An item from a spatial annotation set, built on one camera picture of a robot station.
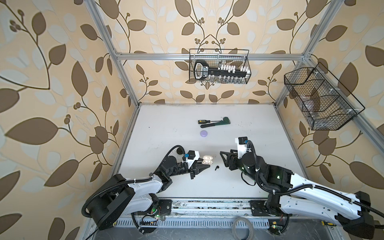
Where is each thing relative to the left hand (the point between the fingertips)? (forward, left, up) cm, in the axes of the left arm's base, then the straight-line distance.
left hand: (209, 163), depth 71 cm
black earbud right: (+5, -6, -16) cm, 18 cm away
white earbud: (+1, +2, +1) cm, 2 cm away
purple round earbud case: (+29, +2, -16) cm, 33 cm away
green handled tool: (+41, -14, -17) cm, 46 cm away
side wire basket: (+26, -57, +17) cm, 65 cm away
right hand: (+3, -7, +4) cm, 9 cm away
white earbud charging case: (+2, +1, 0) cm, 2 cm away
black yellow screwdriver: (+39, +1, -16) cm, 42 cm away
